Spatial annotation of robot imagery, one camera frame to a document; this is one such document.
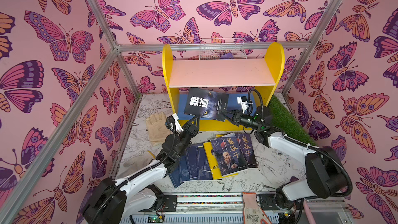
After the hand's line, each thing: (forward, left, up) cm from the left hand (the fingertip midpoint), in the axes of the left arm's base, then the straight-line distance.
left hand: (199, 116), depth 72 cm
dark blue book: (-18, +8, -26) cm, 32 cm away
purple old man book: (-11, -16, -22) cm, 29 cm away
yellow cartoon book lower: (-17, -7, -24) cm, 30 cm away
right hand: (+4, -11, -1) cm, 12 cm away
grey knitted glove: (-11, +36, -29) cm, 47 cm away
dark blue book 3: (-16, -2, -26) cm, 30 cm away
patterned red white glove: (-35, -24, -27) cm, 51 cm away
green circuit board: (-37, +21, -30) cm, 52 cm away
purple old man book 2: (0, -26, -26) cm, 37 cm away
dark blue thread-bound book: (-19, +13, -28) cm, 36 cm away
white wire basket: (+43, -13, +5) cm, 45 cm away
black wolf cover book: (+8, -3, -1) cm, 9 cm away
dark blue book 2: (-11, +5, -26) cm, 28 cm away
